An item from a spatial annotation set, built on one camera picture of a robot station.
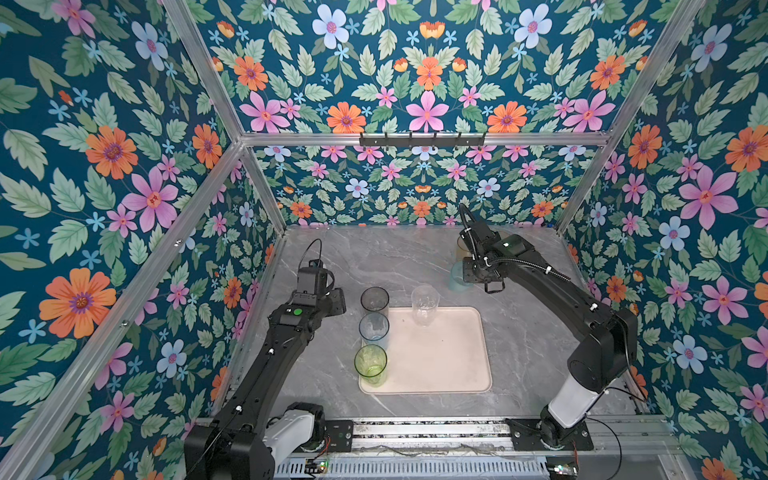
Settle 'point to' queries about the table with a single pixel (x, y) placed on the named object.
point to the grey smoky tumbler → (374, 298)
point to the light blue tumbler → (375, 328)
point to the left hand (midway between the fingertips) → (336, 289)
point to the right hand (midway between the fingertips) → (473, 271)
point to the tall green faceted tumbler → (370, 364)
